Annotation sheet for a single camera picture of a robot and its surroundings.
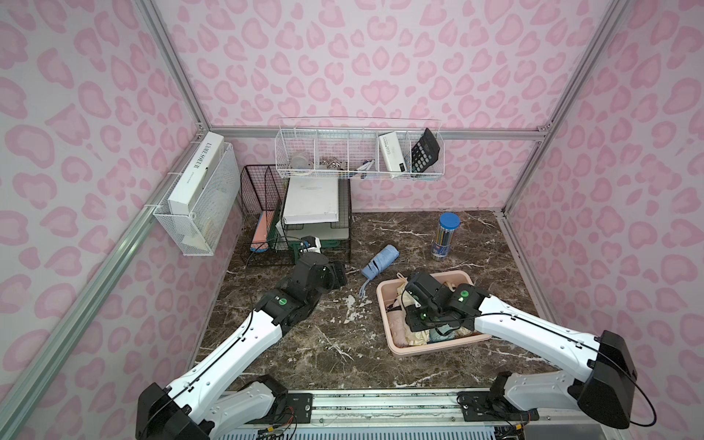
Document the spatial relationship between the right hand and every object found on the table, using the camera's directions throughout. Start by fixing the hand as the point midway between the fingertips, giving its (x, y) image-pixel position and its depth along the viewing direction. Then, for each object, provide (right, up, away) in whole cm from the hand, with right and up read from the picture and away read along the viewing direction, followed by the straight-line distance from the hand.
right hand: (407, 320), depth 78 cm
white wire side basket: (-56, +24, -4) cm, 61 cm away
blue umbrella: (-3, +16, +24) cm, 29 cm away
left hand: (-20, +17, -1) cm, 26 cm away
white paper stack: (-29, +36, +14) cm, 48 cm away
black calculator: (+9, +52, +14) cm, 54 cm away
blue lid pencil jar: (+16, +28, +13) cm, 35 cm away
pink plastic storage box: (+16, +11, +8) cm, 21 cm away
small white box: (-3, +52, +13) cm, 53 cm away
